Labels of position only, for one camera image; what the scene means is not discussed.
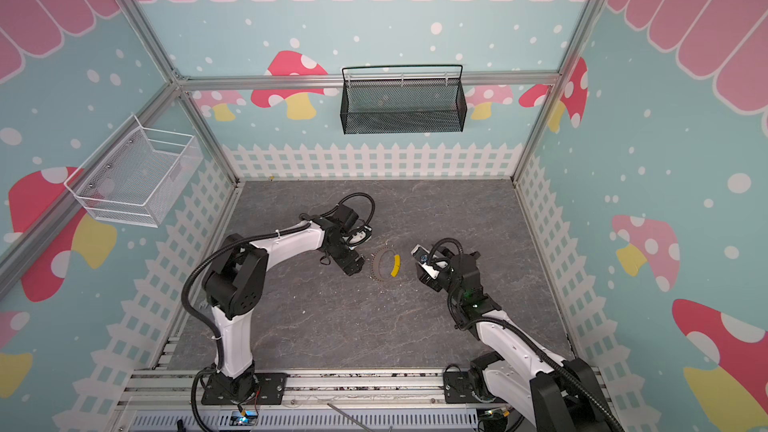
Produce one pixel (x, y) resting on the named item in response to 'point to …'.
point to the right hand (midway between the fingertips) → (428, 251)
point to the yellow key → (396, 267)
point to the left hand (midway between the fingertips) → (347, 261)
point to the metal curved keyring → (385, 263)
